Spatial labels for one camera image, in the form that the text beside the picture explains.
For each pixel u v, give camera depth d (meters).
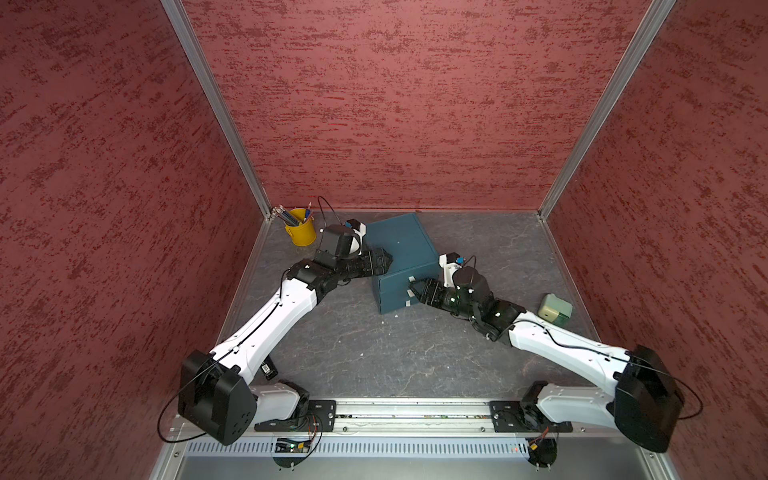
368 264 0.69
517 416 0.72
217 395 0.39
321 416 0.74
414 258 0.80
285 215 1.00
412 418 0.76
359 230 0.72
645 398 0.40
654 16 0.71
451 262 0.73
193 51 0.77
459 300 0.63
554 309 0.90
